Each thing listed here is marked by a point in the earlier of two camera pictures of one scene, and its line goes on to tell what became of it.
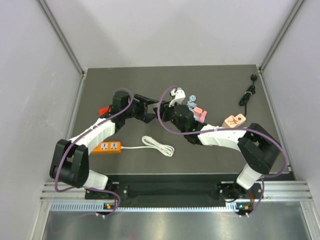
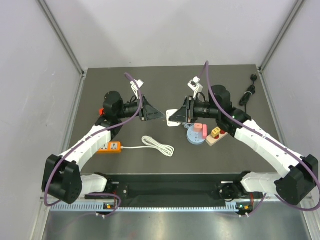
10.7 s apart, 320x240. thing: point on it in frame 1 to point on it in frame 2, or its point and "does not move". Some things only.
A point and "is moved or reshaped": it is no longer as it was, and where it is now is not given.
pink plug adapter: [203, 116] is moved or reshaped
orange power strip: [104, 147] does not move
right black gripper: [164, 108] to [186, 113]
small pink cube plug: [197, 111] is moved or reshaped
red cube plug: [102, 110] does not move
